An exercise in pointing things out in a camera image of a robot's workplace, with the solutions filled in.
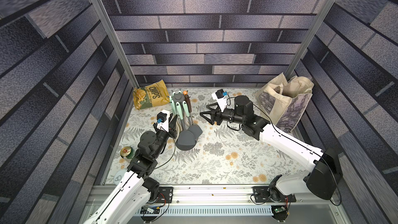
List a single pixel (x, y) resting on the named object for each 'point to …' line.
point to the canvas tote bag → (283, 102)
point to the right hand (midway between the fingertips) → (202, 109)
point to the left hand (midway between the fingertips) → (174, 114)
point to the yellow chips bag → (153, 95)
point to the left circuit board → (150, 209)
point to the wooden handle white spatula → (189, 106)
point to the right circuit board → (280, 213)
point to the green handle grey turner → (195, 128)
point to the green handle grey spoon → (194, 128)
